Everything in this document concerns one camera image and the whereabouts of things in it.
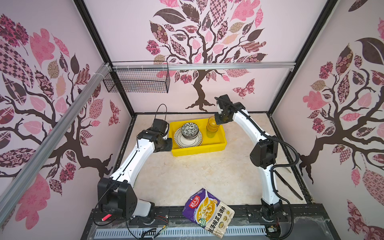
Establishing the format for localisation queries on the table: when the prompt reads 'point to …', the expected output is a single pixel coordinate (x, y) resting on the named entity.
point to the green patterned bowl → (189, 130)
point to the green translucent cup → (211, 134)
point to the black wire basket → (151, 77)
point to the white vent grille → (175, 232)
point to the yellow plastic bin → (218, 143)
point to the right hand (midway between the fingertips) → (219, 117)
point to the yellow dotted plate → (182, 142)
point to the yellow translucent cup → (211, 125)
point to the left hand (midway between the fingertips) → (167, 148)
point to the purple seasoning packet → (205, 209)
